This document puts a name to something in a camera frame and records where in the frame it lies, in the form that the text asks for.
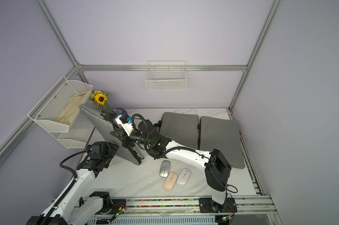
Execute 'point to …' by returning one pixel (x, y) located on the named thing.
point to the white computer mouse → (183, 177)
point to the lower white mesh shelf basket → (80, 131)
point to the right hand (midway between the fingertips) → (113, 133)
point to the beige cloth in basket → (66, 114)
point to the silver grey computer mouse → (164, 169)
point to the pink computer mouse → (170, 181)
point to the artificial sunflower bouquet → (100, 98)
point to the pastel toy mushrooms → (120, 111)
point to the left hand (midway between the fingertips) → (113, 152)
